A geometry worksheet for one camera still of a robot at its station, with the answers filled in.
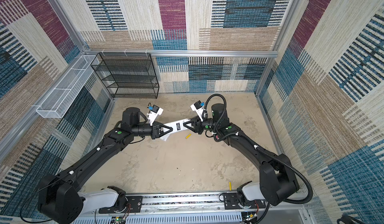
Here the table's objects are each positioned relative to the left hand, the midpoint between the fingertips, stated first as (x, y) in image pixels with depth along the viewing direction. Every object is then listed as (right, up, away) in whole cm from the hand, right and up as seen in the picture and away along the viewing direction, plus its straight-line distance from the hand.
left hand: (171, 128), depth 72 cm
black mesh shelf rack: (-37, +34, +38) cm, 63 cm away
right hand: (+6, +1, +4) cm, 7 cm away
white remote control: (+2, +1, 0) cm, 3 cm away
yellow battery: (+29, -31, +6) cm, 43 cm away
